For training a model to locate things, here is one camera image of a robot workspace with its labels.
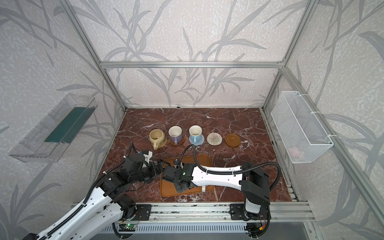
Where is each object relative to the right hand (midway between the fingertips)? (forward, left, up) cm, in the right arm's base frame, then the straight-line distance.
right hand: (182, 179), depth 78 cm
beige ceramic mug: (+29, +20, -5) cm, 36 cm away
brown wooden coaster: (+29, -32, -8) cm, 43 cm away
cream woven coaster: (+29, -19, -8) cm, 36 cm away
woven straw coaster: (+24, +16, -6) cm, 29 cm away
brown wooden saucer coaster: (+27, +2, -7) cm, 28 cm away
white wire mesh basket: (+8, -53, +28) cm, 60 cm away
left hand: (+4, +6, +8) cm, 11 cm away
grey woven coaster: (+27, -10, -7) cm, 29 cm away
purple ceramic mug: (+32, +8, -5) cm, 33 cm away
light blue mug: (+28, -6, +1) cm, 29 cm away
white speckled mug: (-5, -11, +1) cm, 12 cm away
